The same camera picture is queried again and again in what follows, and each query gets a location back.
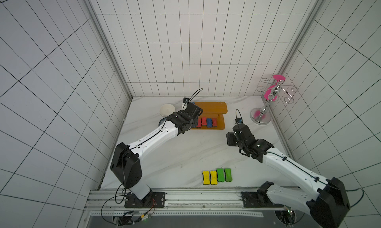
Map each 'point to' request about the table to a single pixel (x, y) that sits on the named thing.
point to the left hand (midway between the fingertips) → (183, 118)
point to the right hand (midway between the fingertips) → (224, 135)
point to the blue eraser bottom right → (209, 122)
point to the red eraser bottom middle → (204, 121)
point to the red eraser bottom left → (199, 124)
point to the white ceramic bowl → (165, 110)
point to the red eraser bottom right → (214, 122)
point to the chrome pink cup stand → (271, 90)
